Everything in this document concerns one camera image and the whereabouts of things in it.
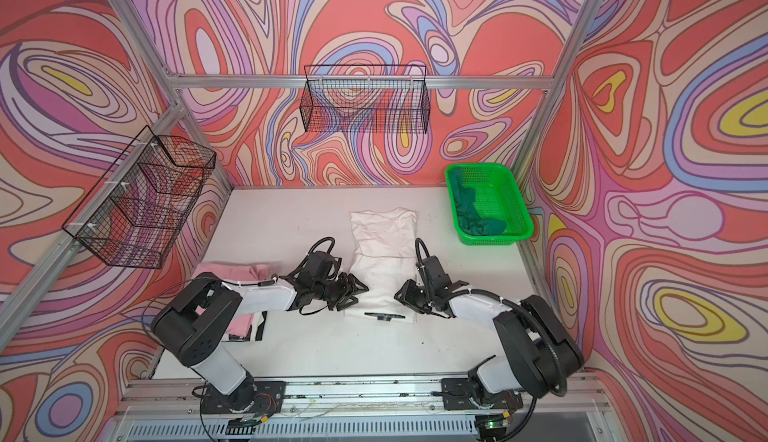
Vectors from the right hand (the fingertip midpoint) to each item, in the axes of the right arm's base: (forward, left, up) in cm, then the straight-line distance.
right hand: (403, 305), depth 89 cm
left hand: (+2, +10, +3) cm, 11 cm away
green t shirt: (+28, -25, +5) cm, 38 cm away
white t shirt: (+14, +5, +2) cm, 15 cm away
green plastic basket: (+44, -41, -1) cm, 60 cm away
